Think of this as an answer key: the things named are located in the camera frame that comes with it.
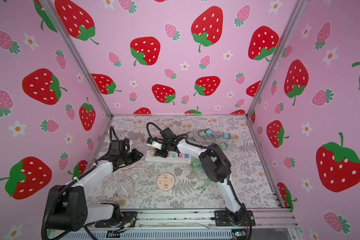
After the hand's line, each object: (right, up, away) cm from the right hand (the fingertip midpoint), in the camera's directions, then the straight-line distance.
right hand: (155, 149), depth 93 cm
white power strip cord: (-17, -12, -3) cm, 21 cm away
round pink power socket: (+8, -17, -9) cm, 21 cm away
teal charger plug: (+49, +8, +14) cm, 52 cm away
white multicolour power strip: (+10, -5, 0) cm, 11 cm away
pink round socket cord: (-19, -24, -14) cm, 33 cm away
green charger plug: (+31, +9, +14) cm, 36 cm away
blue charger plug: (+36, +11, +15) cm, 41 cm away
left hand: (-7, -2, -4) cm, 9 cm away
